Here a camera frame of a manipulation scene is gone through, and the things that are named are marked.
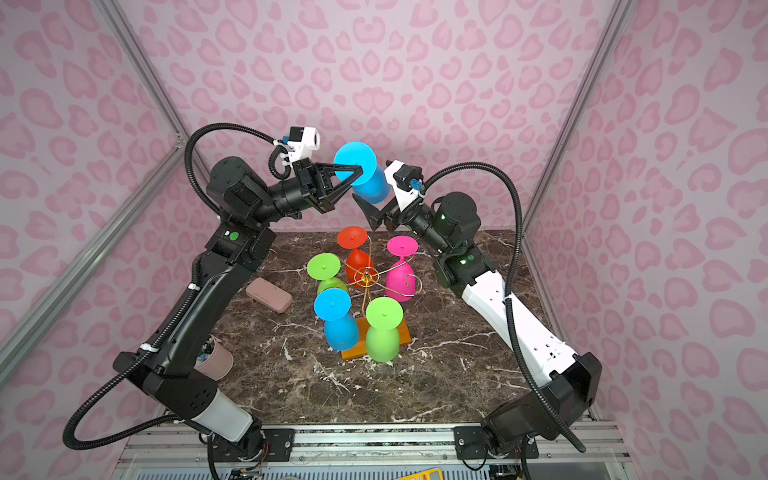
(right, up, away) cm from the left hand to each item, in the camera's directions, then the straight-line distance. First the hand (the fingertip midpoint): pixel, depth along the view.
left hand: (359, 168), depth 48 cm
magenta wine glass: (+7, -19, +29) cm, 36 cm away
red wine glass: (-3, -16, +22) cm, 28 cm away
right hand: (+2, +1, +9) cm, 10 cm away
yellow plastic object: (+13, -64, +20) cm, 68 cm away
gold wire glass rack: (-3, -37, +25) cm, 44 cm away
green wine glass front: (+4, -26, +12) cm, 29 cm away
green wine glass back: (-10, -16, +19) cm, 27 cm away
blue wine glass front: (-7, -24, +13) cm, 28 cm away
